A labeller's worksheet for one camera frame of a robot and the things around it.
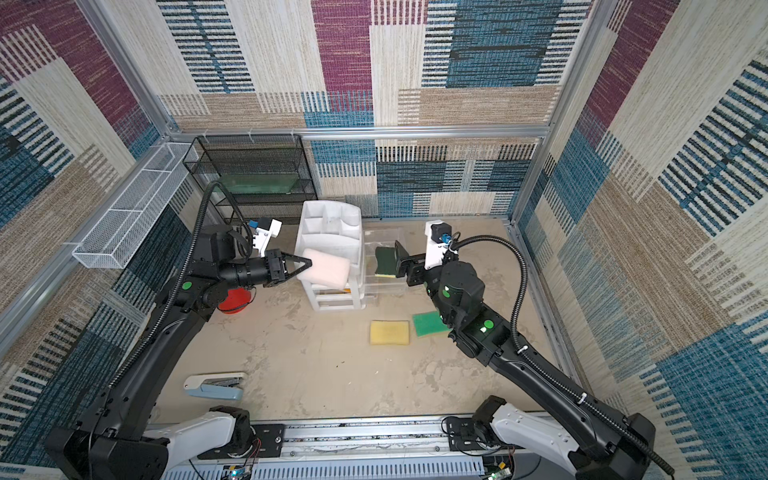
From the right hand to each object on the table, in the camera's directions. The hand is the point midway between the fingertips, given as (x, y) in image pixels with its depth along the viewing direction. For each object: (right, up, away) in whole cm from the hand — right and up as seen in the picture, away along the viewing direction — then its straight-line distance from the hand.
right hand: (418, 245), depth 68 cm
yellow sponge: (-6, -26, +22) cm, 34 cm away
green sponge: (+6, -24, +25) cm, 35 cm away
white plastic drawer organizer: (-22, +5, +21) cm, 31 cm away
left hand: (-24, -4, -1) cm, 24 cm away
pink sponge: (-20, -5, 0) cm, 21 cm away
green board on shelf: (-51, +22, +35) cm, 66 cm away
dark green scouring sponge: (-7, -5, +27) cm, 28 cm away
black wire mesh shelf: (-58, +31, +33) cm, 73 cm away
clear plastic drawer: (-9, +4, +51) cm, 52 cm away
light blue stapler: (-51, -37, +12) cm, 65 cm away
